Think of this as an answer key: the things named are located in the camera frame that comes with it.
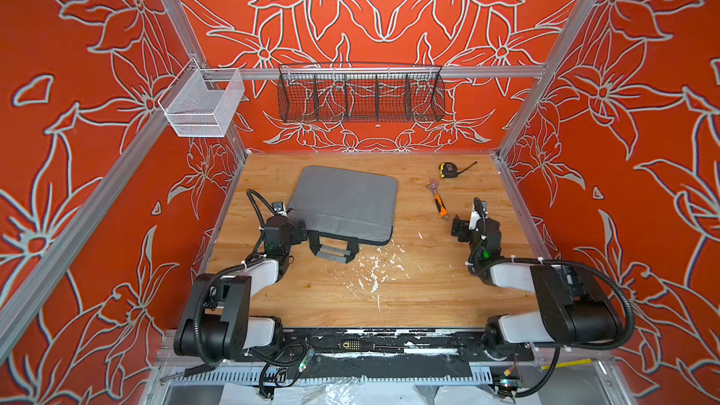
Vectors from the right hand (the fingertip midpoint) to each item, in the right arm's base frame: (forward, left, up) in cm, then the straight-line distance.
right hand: (473, 214), depth 91 cm
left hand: (-2, +63, -2) cm, 63 cm away
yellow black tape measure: (+24, +3, -4) cm, 25 cm away
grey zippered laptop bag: (+5, +44, -4) cm, 44 cm away
